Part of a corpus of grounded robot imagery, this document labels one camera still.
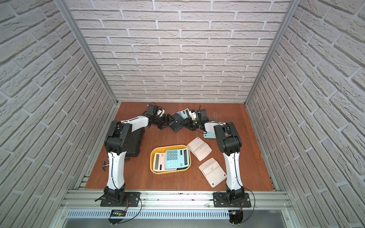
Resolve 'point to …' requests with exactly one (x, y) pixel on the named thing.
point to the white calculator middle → (199, 148)
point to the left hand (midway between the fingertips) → (168, 118)
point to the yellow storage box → (162, 149)
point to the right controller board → (235, 216)
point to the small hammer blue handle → (103, 164)
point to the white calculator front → (213, 173)
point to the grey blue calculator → (184, 113)
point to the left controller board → (115, 213)
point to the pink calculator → (159, 162)
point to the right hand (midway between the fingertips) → (183, 124)
